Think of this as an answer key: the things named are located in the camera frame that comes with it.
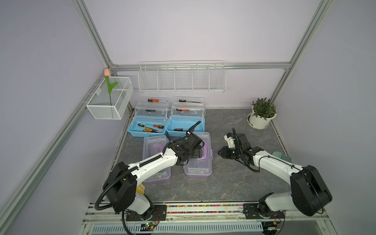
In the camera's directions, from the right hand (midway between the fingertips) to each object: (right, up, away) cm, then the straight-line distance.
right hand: (218, 151), depth 88 cm
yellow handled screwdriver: (-52, +15, +21) cm, 58 cm away
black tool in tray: (-48, +27, +22) cm, 60 cm away
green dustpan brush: (+40, -3, +6) cm, 41 cm away
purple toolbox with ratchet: (-42, +3, +5) cm, 42 cm away
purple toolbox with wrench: (-11, -7, -7) cm, 15 cm away
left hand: (-14, 0, -5) cm, 15 cm away
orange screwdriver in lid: (-48, +35, +24) cm, 63 cm away
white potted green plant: (+32, +25, +11) cm, 43 cm away
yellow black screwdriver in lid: (-23, +35, +24) cm, 48 cm away
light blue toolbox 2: (-22, +26, +28) cm, 44 cm away
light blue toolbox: (-47, +21, +20) cm, 56 cm away
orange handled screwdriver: (-40, +14, +20) cm, 47 cm away
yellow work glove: (-45, -19, -7) cm, 49 cm away
